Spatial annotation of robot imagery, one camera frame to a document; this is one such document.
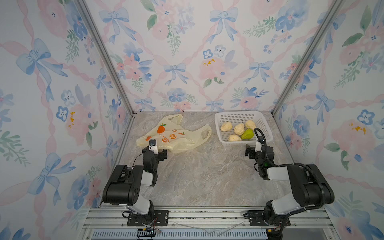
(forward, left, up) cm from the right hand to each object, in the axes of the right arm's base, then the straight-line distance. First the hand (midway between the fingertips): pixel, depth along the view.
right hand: (255, 144), depth 94 cm
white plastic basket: (+24, +9, -1) cm, 25 cm away
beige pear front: (+5, +12, 0) cm, 13 cm away
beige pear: (+15, +16, -1) cm, 22 cm away
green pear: (+9, +3, -1) cm, 9 cm away
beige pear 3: (+18, -1, -1) cm, 18 cm away
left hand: (-2, +61, +2) cm, 61 cm away
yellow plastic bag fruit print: (+1, +52, +5) cm, 52 cm away
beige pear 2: (+13, +8, -1) cm, 15 cm away
